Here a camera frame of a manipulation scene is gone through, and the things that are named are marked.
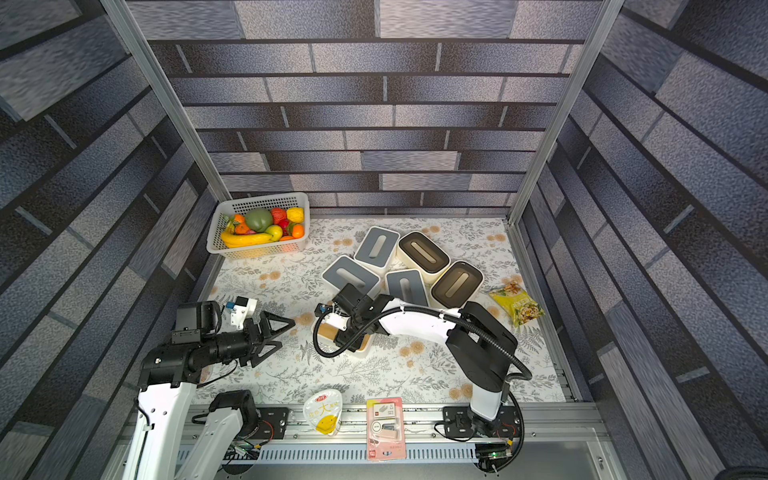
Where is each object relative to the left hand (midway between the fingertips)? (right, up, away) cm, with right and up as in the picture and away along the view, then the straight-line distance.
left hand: (287, 333), depth 67 cm
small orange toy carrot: (-32, +27, +42) cm, 60 cm away
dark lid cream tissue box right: (+46, +8, +27) cm, 54 cm away
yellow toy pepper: (-13, +32, +46) cm, 58 cm away
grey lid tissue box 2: (+9, +12, +31) cm, 34 cm away
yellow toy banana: (-32, +22, +35) cm, 52 cm away
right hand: (+10, -5, +17) cm, 21 cm away
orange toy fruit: (-10, +25, +42) cm, 50 cm away
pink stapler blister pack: (+23, -25, +4) cm, 34 cm away
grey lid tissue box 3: (+19, +19, +41) cm, 49 cm away
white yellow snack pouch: (+8, -18, +1) cm, 20 cm away
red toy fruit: (-19, +31, +45) cm, 58 cm away
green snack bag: (+64, +2, +22) cm, 68 cm away
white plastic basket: (-41, +33, +42) cm, 67 cm away
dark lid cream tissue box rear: (+35, +17, +33) cm, 51 cm away
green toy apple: (-17, +25, +36) cm, 47 cm away
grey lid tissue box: (+30, +6, +30) cm, 43 cm away
